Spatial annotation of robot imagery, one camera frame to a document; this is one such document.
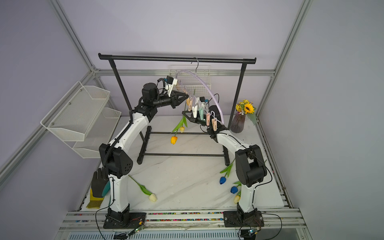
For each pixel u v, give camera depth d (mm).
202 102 765
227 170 904
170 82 674
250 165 510
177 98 720
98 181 836
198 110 717
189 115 796
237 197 782
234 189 821
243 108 901
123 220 651
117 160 522
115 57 571
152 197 793
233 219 732
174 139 781
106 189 812
